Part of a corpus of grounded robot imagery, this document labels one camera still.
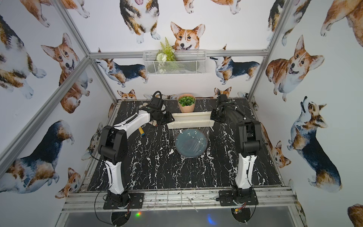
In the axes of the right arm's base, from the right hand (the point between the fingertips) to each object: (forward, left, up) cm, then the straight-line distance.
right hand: (211, 117), depth 98 cm
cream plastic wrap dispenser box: (-2, +14, -1) cm, 14 cm away
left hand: (-2, +25, +3) cm, 25 cm away
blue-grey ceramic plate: (-15, +14, -8) cm, 22 cm away
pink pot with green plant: (+9, +17, +5) cm, 20 cm away
